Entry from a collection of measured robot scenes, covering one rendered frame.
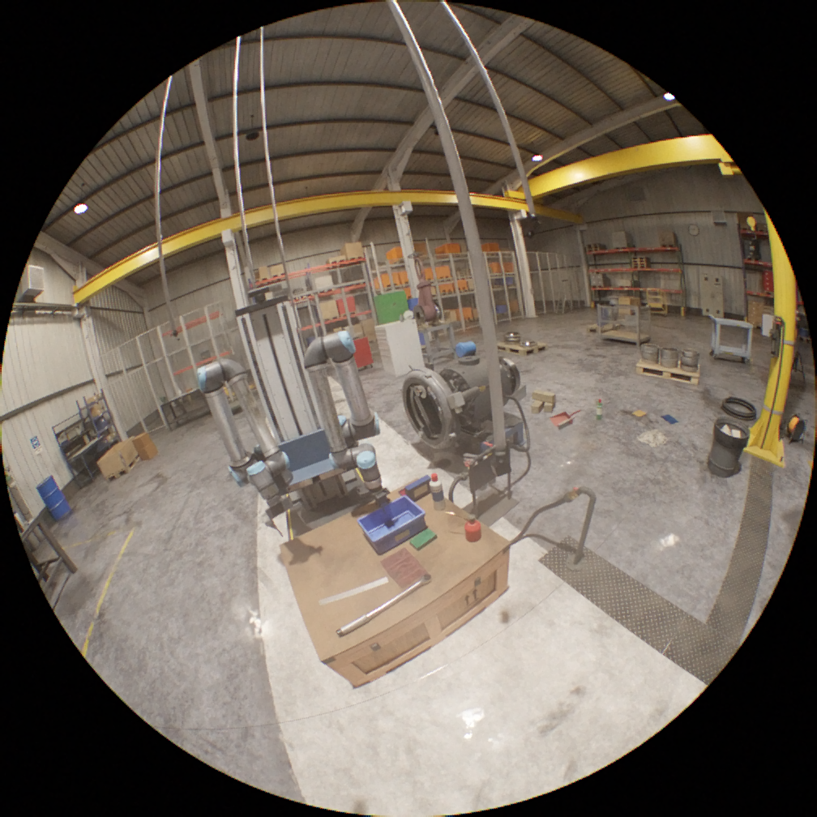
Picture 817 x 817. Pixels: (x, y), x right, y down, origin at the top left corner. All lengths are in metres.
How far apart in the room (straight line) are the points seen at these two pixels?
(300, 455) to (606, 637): 2.11
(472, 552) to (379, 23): 8.55
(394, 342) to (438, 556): 5.31
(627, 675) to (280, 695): 1.73
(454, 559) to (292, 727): 1.27
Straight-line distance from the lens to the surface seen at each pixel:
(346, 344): 1.35
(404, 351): 6.33
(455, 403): 2.13
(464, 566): 1.33
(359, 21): 7.96
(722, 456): 2.96
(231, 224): 9.90
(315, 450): 1.92
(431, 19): 8.28
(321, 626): 1.33
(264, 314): 1.85
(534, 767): 1.57
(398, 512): 1.60
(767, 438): 3.81
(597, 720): 1.64
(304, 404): 1.90
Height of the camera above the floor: 1.55
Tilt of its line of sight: 21 degrees down
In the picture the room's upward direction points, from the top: 12 degrees counter-clockwise
